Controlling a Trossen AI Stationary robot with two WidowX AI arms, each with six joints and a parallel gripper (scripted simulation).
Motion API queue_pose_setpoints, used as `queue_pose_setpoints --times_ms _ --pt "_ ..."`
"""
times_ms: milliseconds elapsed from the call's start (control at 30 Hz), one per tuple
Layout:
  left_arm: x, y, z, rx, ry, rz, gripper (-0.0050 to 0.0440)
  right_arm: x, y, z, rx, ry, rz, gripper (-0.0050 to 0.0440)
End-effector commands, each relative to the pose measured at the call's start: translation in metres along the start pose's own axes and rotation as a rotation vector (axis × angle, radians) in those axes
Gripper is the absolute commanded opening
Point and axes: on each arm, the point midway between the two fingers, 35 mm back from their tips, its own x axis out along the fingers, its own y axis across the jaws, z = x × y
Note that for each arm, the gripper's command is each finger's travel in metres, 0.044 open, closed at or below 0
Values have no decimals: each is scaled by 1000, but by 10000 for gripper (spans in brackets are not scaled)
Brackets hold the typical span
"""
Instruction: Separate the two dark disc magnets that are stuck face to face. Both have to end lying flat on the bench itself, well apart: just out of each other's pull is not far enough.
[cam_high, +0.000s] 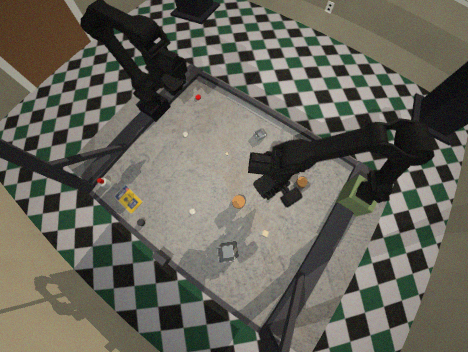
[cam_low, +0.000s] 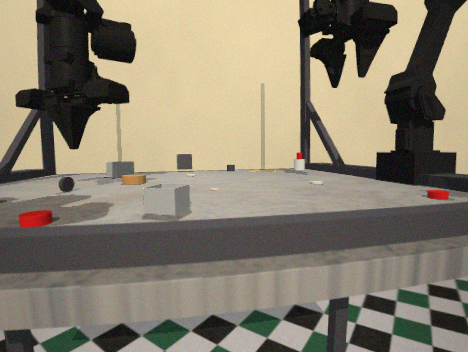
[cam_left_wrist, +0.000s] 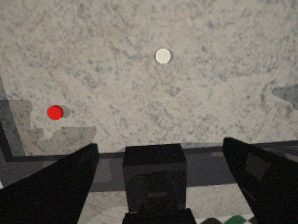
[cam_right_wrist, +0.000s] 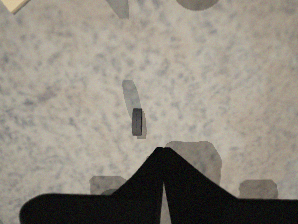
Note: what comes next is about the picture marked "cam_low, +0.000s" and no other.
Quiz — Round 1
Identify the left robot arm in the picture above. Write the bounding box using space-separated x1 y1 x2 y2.
298 0 467 152

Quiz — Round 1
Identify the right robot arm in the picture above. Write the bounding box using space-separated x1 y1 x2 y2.
35 0 136 63

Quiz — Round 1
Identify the orange wooden disc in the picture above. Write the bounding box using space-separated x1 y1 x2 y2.
122 174 146 185

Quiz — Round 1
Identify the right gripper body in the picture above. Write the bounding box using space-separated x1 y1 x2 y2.
15 47 130 111

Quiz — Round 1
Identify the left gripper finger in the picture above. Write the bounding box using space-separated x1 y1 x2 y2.
348 25 390 78
314 52 347 88

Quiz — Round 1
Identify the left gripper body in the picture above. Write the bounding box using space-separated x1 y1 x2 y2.
310 0 398 58

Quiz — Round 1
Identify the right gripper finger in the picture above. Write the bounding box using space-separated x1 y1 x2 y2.
60 102 101 149
41 104 72 149

